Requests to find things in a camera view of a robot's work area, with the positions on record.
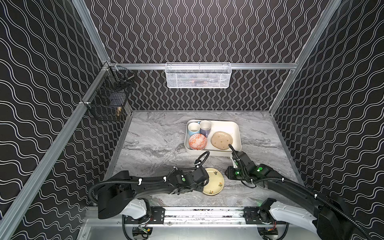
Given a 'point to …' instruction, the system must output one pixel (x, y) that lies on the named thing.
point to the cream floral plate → (216, 182)
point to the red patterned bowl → (197, 141)
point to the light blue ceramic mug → (193, 128)
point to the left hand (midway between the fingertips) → (204, 182)
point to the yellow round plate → (221, 140)
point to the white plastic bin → (231, 127)
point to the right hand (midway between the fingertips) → (227, 173)
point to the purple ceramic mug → (205, 128)
